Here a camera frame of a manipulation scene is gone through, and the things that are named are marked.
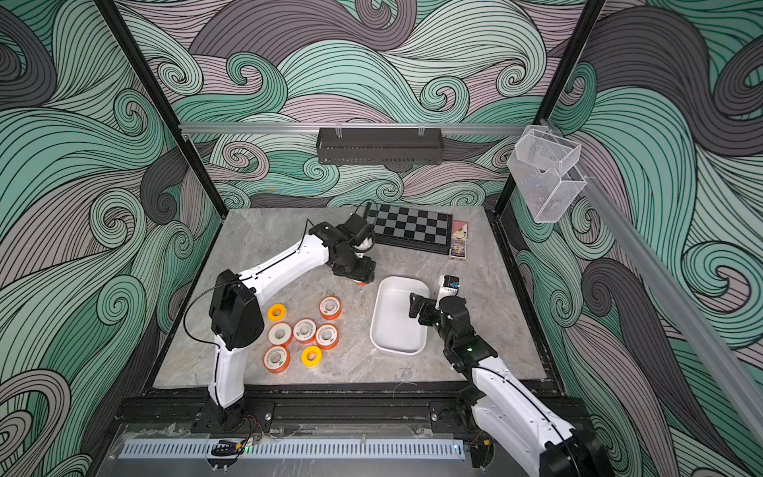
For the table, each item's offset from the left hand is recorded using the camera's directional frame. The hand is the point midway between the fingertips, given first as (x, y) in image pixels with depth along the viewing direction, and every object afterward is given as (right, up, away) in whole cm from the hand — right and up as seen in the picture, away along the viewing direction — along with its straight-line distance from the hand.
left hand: (366, 272), depth 86 cm
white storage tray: (+8, -17, +1) cm, 19 cm away
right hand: (+18, -7, -2) cm, 20 cm away
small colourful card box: (+35, +9, +24) cm, 44 cm away
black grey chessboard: (+16, +14, +25) cm, 33 cm away
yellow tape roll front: (-16, -24, -3) cm, 28 cm away
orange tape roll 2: (-12, -12, +6) cm, 18 cm away
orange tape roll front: (-26, -24, -3) cm, 35 cm away
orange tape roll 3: (-18, -18, +1) cm, 26 cm away
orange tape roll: (-1, -2, -5) cm, 6 cm away
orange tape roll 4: (-11, -19, 0) cm, 22 cm away
